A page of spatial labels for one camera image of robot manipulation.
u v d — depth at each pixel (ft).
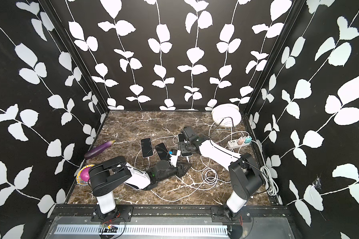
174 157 2.52
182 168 2.50
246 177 1.48
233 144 3.24
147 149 3.23
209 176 2.84
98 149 3.10
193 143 2.09
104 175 1.58
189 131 2.26
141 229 2.30
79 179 2.63
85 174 2.64
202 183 2.75
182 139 2.97
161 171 2.20
